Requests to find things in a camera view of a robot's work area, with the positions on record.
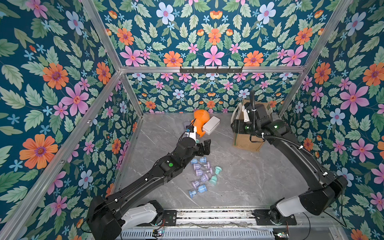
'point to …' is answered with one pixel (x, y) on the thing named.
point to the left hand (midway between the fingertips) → (206, 139)
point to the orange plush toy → (200, 117)
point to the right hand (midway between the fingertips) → (241, 121)
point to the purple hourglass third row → (199, 172)
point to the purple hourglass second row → (198, 166)
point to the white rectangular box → (211, 125)
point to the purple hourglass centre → (204, 178)
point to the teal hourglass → (213, 180)
